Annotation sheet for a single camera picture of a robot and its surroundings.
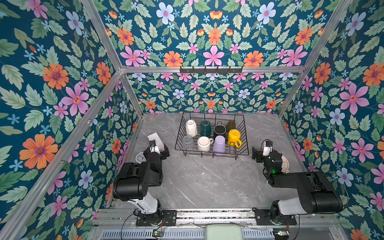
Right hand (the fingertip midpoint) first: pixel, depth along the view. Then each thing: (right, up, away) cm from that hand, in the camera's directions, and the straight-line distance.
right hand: (261, 147), depth 92 cm
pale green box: (-27, -35, -25) cm, 51 cm away
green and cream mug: (-35, +12, +6) cm, 38 cm away
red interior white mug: (-36, +2, -1) cm, 36 cm away
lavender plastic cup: (-27, +2, -5) cm, 28 cm away
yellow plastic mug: (-17, +6, +1) cm, 18 cm away
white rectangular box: (-64, 0, +1) cm, 64 cm away
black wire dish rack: (-29, +19, +16) cm, 38 cm away
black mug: (-26, +11, +5) cm, 28 cm away
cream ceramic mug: (-45, +12, +7) cm, 47 cm away
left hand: (-65, +4, -2) cm, 65 cm away
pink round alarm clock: (+13, -10, -2) cm, 17 cm away
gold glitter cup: (-17, +14, +10) cm, 24 cm away
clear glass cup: (-46, +3, -1) cm, 46 cm away
